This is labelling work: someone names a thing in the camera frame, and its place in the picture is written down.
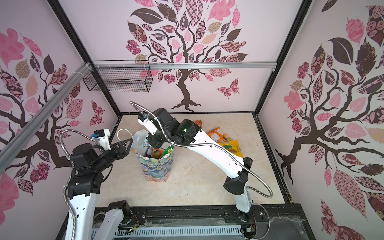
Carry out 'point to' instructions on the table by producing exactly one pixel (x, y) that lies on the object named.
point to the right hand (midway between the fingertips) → (149, 134)
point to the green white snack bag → (167, 150)
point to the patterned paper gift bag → (156, 163)
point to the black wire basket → (119, 75)
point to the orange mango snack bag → (156, 153)
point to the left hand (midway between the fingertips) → (131, 143)
